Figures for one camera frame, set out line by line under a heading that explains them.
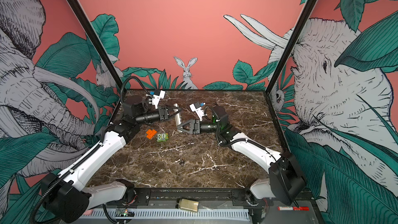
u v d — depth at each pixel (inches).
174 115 25.6
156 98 26.0
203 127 25.5
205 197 30.1
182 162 33.7
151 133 37.5
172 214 27.6
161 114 24.2
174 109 26.5
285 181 16.4
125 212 27.6
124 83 21.1
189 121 24.8
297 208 28.1
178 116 26.0
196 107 26.5
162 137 36.6
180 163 33.6
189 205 27.1
